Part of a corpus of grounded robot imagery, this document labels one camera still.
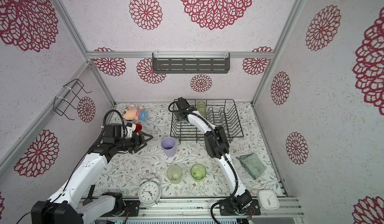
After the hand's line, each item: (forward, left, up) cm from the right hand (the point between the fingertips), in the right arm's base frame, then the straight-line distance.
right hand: (185, 111), depth 105 cm
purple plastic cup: (-27, +7, 0) cm, 28 cm away
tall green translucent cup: (-3, -12, +6) cm, 14 cm away
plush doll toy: (-4, +37, +1) cm, 37 cm away
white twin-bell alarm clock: (-52, +14, -4) cm, 54 cm away
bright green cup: (-40, -10, -8) cm, 42 cm away
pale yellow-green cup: (-41, +4, -7) cm, 42 cm away
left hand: (-32, +16, +10) cm, 37 cm away
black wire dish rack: (+2, -26, -4) cm, 26 cm away
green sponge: (-35, -42, -7) cm, 55 cm away
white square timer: (-53, -45, -7) cm, 70 cm away
